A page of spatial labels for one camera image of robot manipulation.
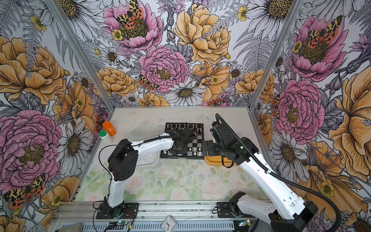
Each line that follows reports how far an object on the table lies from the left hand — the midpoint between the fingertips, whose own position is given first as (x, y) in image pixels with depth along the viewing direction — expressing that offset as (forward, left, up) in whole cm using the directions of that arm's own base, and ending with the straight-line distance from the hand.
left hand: (179, 153), depth 90 cm
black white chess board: (+2, -10, -2) cm, 10 cm away
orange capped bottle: (+18, +47, +3) cm, 51 cm away
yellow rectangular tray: (-11, -20, +13) cm, 27 cm away
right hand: (-9, -17, +18) cm, 27 cm away
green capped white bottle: (+11, +47, +3) cm, 48 cm away
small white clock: (-36, +4, -2) cm, 36 cm away
